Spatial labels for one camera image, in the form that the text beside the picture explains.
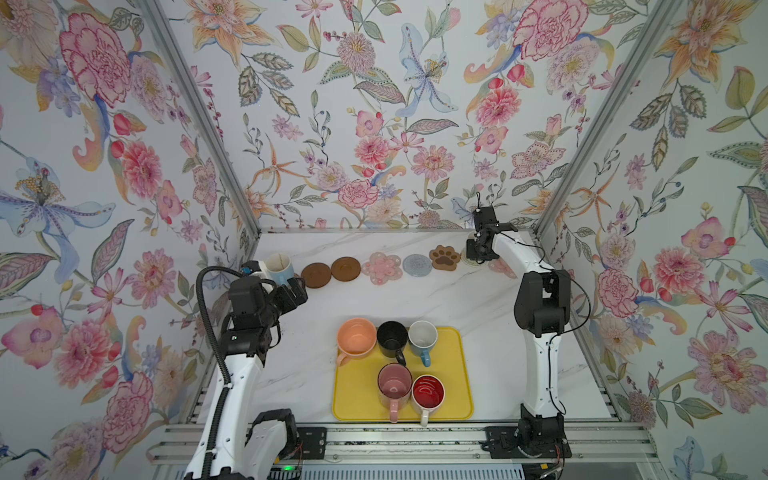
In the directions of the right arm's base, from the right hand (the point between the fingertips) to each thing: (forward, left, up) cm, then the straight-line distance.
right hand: (478, 252), depth 105 cm
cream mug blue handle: (-12, +66, +3) cm, 68 cm away
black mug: (-34, +29, +1) cm, 45 cm away
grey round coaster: (-1, +21, -6) cm, 22 cm away
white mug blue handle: (-32, +20, -1) cm, 38 cm away
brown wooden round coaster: (-8, +57, -6) cm, 58 cm away
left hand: (-27, +55, +16) cm, 63 cm away
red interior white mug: (-47, +19, -5) cm, 51 cm away
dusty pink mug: (-45, +28, -5) cm, 53 cm away
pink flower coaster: (-3, +34, -7) cm, 35 cm away
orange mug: (-32, +40, -3) cm, 51 cm away
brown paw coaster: (+3, +10, -8) cm, 13 cm away
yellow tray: (-47, +38, -6) cm, 61 cm away
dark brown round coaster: (-4, +47, -7) cm, 48 cm away
